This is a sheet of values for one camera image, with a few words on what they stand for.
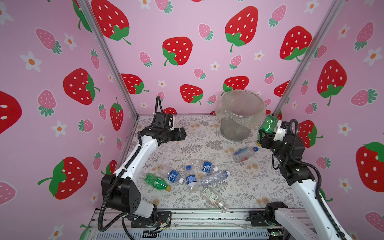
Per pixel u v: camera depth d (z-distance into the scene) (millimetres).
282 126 612
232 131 1001
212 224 731
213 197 763
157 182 816
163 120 625
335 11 698
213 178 877
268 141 639
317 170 513
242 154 980
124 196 417
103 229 358
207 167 864
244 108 1080
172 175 836
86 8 682
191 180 818
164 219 741
